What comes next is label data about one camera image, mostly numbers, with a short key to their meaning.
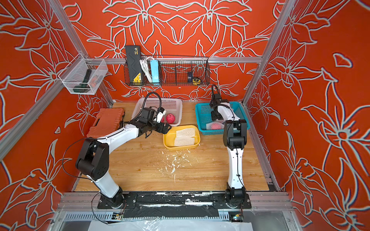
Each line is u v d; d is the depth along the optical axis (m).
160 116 0.81
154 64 0.89
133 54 0.85
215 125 0.95
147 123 0.71
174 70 0.97
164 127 0.81
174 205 0.73
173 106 1.10
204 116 1.01
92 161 0.47
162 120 0.82
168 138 0.94
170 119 1.01
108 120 1.03
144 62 0.84
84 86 0.81
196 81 0.94
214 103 0.80
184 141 0.90
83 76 0.92
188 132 0.93
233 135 0.61
